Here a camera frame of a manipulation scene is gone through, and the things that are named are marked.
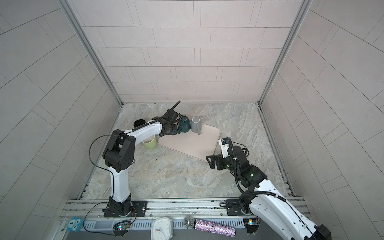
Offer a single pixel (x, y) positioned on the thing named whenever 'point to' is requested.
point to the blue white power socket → (75, 224)
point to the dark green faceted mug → (184, 126)
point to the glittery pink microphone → (189, 223)
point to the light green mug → (150, 142)
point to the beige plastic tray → (198, 146)
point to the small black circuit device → (251, 224)
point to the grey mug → (196, 125)
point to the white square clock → (161, 228)
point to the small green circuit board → (121, 227)
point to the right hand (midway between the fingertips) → (212, 157)
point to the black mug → (139, 122)
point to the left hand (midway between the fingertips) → (176, 127)
